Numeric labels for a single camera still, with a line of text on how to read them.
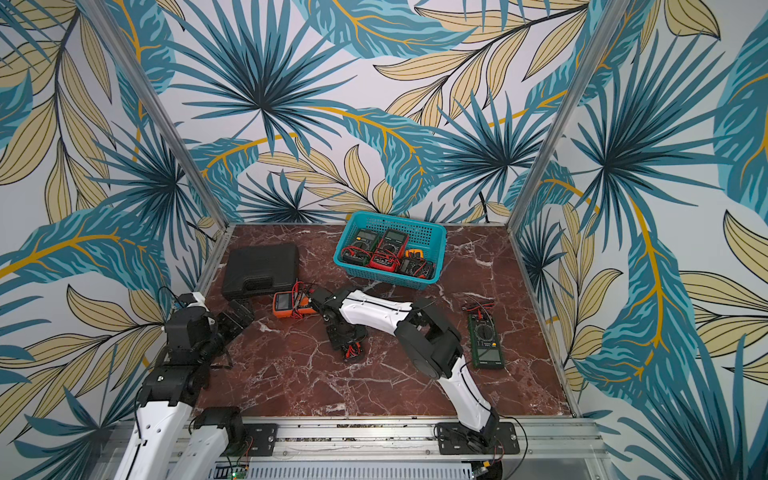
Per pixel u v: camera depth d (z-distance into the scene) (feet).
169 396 1.58
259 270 3.22
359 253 3.20
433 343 1.73
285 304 3.10
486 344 2.88
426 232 3.59
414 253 3.41
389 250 3.28
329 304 2.29
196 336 1.80
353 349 2.75
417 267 3.20
